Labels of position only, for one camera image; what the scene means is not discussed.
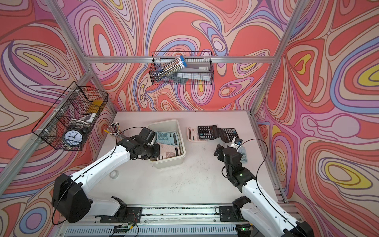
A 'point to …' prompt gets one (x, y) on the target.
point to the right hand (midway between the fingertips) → (225, 151)
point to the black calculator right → (226, 135)
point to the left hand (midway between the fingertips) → (161, 153)
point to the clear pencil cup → (114, 129)
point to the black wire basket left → (66, 125)
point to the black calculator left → (208, 132)
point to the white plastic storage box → (168, 126)
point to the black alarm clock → (74, 137)
